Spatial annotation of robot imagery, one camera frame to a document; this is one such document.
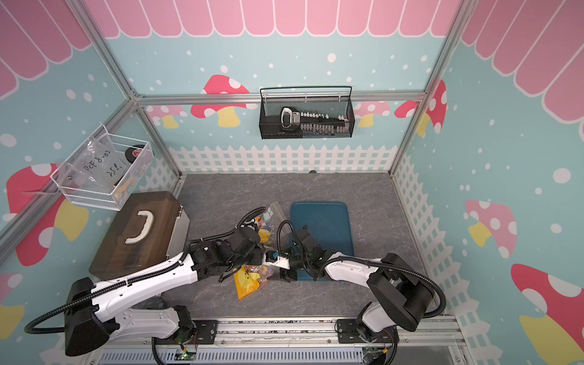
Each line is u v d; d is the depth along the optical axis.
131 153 0.81
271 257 0.68
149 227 0.76
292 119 0.89
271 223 0.95
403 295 0.43
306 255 0.66
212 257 0.53
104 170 0.70
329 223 1.03
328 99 0.90
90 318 0.39
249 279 0.82
